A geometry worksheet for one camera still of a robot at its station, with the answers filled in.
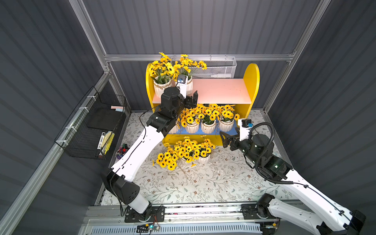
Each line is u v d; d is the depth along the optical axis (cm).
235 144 60
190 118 77
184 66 65
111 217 74
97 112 80
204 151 79
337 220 39
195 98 62
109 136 71
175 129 87
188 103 61
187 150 81
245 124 56
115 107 85
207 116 80
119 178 41
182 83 56
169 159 79
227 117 77
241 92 74
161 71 64
